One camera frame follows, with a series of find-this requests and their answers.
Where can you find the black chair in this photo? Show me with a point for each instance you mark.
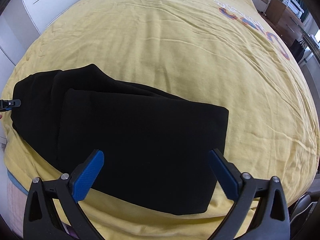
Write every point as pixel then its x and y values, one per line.
pixel 301 209

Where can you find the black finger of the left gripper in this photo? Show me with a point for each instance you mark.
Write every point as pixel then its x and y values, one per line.
pixel 7 105

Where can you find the white microwave oven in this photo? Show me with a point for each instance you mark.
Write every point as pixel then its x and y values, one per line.
pixel 294 6

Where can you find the black pants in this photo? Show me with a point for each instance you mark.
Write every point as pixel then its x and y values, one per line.
pixel 155 144

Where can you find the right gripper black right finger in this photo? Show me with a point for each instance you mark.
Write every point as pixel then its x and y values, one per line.
pixel 271 218

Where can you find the yellow printed bed cover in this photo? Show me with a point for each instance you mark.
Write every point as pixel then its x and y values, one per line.
pixel 213 51

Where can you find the brown wooden dresser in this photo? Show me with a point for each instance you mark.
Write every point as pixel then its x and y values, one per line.
pixel 285 23

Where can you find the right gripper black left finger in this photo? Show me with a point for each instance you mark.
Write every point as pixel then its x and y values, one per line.
pixel 41 219

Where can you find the white wardrobe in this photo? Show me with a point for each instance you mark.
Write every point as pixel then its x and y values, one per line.
pixel 22 22

